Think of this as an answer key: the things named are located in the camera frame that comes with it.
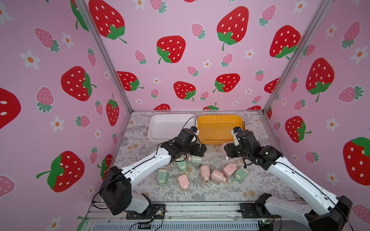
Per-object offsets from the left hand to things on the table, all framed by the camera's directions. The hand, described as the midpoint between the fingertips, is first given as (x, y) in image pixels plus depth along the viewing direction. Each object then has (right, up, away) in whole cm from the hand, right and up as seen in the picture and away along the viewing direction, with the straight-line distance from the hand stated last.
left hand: (201, 146), depth 81 cm
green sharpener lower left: (-22, -17, -1) cm, 28 cm away
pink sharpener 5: (+11, -2, -4) cm, 12 cm away
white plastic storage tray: (-25, +10, +33) cm, 42 cm away
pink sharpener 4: (+17, -14, +2) cm, 22 cm away
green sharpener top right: (-3, -9, +4) cm, 11 cm away
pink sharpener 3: (+9, -17, -3) cm, 19 cm away
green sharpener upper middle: (-11, -12, +3) cm, 16 cm away
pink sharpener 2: (+2, -15, -1) cm, 16 cm away
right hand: (+18, +1, -3) cm, 18 cm away
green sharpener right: (+22, -16, -1) cm, 28 cm away
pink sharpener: (-10, -20, -2) cm, 22 cm away
